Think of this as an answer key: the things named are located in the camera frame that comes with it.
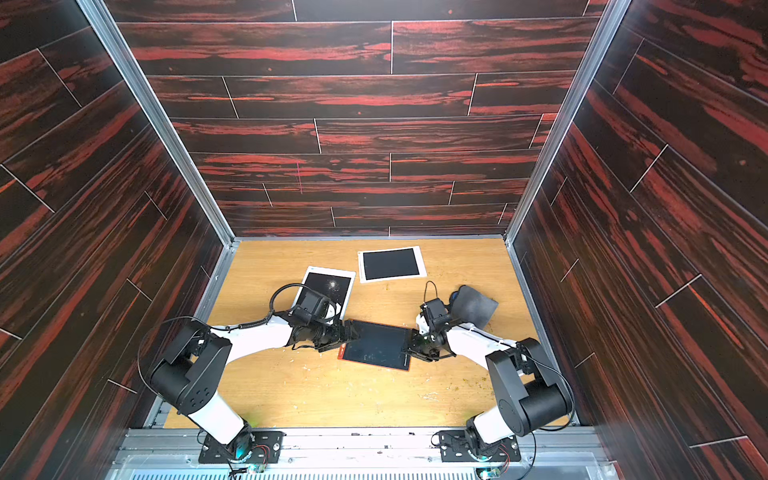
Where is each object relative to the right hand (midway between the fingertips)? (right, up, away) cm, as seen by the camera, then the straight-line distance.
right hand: (410, 350), depth 92 cm
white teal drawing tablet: (-26, +20, +13) cm, 35 cm away
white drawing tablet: (-7, +27, +21) cm, 35 cm away
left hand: (-17, +3, -2) cm, 17 cm away
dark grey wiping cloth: (+18, +14, +1) cm, 23 cm away
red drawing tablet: (-11, +2, -1) cm, 11 cm away
